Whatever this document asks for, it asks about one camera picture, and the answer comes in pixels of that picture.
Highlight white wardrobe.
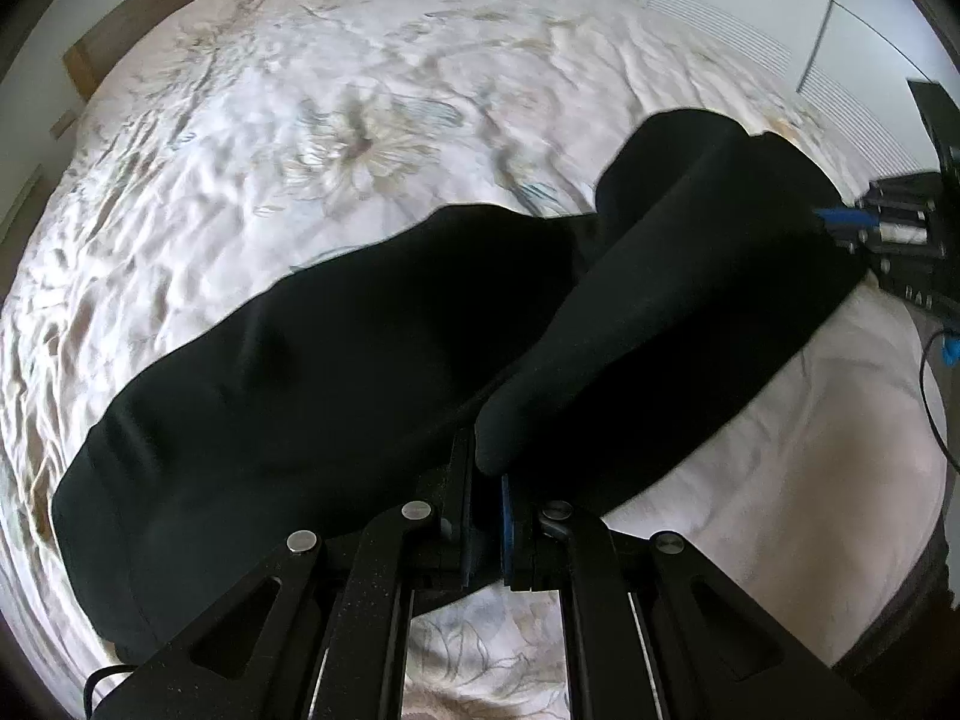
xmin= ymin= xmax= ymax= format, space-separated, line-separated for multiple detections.
xmin=633 ymin=0 xmax=958 ymax=176

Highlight black cable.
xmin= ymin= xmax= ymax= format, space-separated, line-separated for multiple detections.
xmin=919 ymin=325 xmax=960 ymax=478

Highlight floral white bed quilt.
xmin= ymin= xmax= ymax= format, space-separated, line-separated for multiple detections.
xmin=2 ymin=0 xmax=946 ymax=717

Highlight black pants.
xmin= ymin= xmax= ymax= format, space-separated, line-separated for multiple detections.
xmin=52 ymin=109 xmax=866 ymax=661

